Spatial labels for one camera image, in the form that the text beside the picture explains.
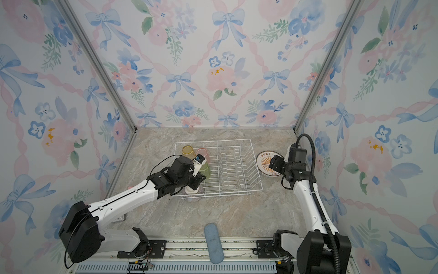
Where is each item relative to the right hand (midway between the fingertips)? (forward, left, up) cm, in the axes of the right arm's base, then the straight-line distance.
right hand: (278, 161), depth 84 cm
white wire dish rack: (+6, +23, -16) cm, 28 cm away
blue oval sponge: (-34, +31, -13) cm, 48 cm away
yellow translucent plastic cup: (+9, +47, -5) cm, 48 cm away
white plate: (+10, +4, -13) cm, 17 cm away
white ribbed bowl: (-12, +44, -8) cm, 46 cm away
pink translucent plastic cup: (+10, +38, -7) cm, 40 cm away
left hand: (-7, +37, -1) cm, 37 cm away
